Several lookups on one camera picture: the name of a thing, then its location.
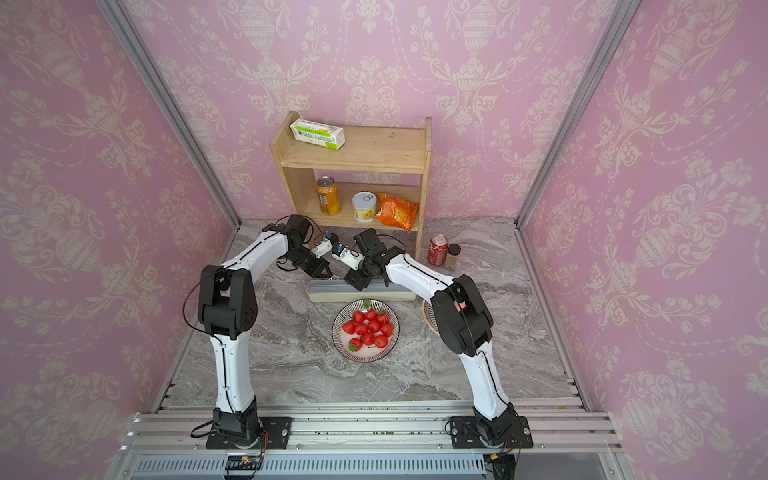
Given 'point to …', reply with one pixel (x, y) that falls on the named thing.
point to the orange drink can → (329, 195)
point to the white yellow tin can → (364, 204)
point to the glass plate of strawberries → (366, 330)
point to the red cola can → (438, 250)
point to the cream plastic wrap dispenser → (337, 291)
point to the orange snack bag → (396, 212)
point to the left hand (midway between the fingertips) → (328, 274)
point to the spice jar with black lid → (452, 259)
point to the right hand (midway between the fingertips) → (355, 268)
